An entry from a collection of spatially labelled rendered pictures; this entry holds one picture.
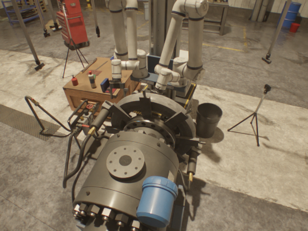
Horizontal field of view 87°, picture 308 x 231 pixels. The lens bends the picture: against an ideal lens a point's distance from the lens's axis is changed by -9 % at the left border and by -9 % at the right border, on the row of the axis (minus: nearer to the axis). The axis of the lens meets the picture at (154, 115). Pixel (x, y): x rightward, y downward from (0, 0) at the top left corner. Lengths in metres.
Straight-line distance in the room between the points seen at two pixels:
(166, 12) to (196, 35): 0.53
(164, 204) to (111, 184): 0.33
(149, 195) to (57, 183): 1.54
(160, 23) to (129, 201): 1.66
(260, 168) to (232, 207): 0.62
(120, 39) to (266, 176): 2.14
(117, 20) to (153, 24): 0.40
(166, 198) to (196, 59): 1.21
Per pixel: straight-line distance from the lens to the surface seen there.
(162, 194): 0.81
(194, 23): 1.52
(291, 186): 2.44
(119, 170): 0.99
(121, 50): 1.95
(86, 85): 2.57
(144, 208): 0.79
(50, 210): 2.11
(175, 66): 1.84
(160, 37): 2.06
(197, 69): 1.71
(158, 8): 1.99
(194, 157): 1.61
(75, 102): 2.76
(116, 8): 1.77
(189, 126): 1.40
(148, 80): 2.04
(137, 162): 1.01
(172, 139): 1.42
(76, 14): 5.05
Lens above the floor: 1.77
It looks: 42 degrees down
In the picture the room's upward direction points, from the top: straight up
